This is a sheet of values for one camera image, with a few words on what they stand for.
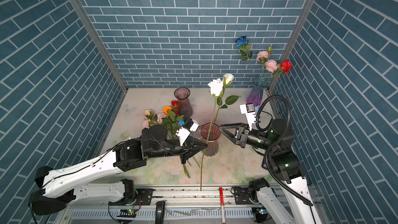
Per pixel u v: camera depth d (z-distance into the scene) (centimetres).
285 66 88
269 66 90
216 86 49
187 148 48
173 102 103
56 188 39
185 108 111
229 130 56
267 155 44
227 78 68
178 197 75
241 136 48
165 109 103
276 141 41
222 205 71
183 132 49
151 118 98
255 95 102
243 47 89
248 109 50
